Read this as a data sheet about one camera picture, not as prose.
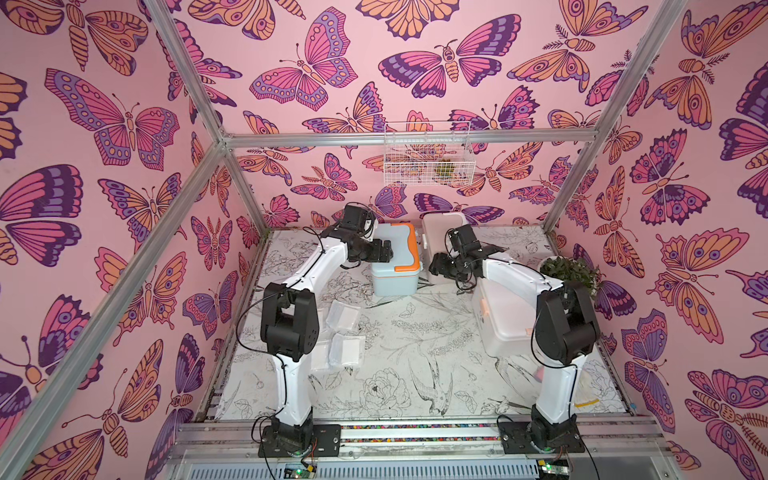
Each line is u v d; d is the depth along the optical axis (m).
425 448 0.73
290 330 0.53
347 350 0.90
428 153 0.95
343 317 0.96
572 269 0.85
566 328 0.51
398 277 0.91
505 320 0.79
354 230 0.75
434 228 0.98
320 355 0.89
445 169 0.92
